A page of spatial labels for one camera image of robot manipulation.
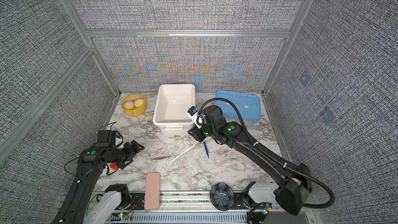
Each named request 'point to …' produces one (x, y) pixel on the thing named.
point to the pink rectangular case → (152, 191)
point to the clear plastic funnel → (217, 163)
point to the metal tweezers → (159, 158)
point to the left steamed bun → (128, 104)
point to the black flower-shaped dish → (222, 196)
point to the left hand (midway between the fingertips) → (139, 152)
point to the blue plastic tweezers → (206, 149)
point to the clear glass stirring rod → (184, 152)
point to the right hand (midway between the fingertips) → (192, 127)
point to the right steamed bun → (138, 102)
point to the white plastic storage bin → (170, 112)
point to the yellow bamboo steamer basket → (136, 111)
